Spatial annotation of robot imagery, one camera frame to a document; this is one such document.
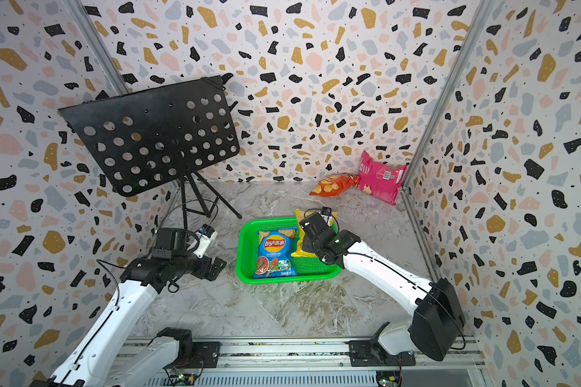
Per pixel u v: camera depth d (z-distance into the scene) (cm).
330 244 56
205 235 68
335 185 106
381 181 107
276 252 89
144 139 67
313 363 73
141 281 49
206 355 73
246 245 94
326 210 73
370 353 66
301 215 90
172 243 59
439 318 41
